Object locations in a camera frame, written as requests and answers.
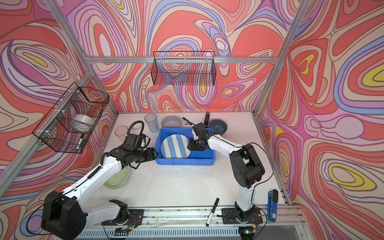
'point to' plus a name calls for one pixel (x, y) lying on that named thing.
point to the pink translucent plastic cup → (121, 131)
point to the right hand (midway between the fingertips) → (191, 149)
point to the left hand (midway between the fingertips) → (156, 153)
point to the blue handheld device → (272, 200)
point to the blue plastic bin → (196, 158)
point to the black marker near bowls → (184, 118)
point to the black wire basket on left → (67, 127)
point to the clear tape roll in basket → (81, 123)
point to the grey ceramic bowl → (171, 122)
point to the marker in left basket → (80, 141)
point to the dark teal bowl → (219, 127)
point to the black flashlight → (206, 123)
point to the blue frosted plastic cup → (151, 120)
